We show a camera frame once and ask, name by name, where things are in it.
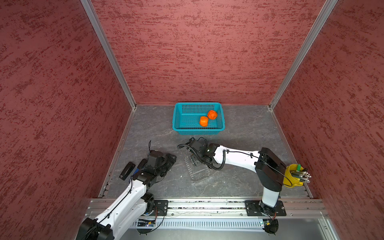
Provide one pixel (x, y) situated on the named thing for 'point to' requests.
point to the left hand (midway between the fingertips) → (174, 163)
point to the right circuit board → (268, 223)
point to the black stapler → (127, 170)
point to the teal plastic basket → (198, 118)
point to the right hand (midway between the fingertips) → (199, 159)
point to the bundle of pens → (303, 175)
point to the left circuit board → (146, 223)
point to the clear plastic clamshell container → (197, 172)
